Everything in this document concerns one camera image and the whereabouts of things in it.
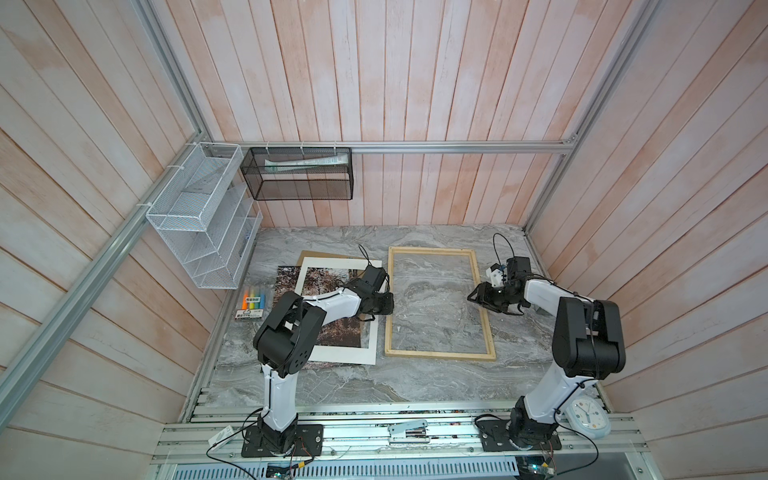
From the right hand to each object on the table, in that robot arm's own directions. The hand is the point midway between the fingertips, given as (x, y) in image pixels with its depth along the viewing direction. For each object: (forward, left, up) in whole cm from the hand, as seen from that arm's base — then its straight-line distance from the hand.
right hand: (475, 297), depth 97 cm
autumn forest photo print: (+6, +55, -1) cm, 55 cm away
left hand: (-5, +28, -1) cm, 28 cm away
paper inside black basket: (+25, +63, +33) cm, 76 cm away
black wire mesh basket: (+36, +61, +23) cm, 75 cm away
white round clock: (-34, -22, -1) cm, 41 cm away
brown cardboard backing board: (+20, +56, -2) cm, 59 cm away
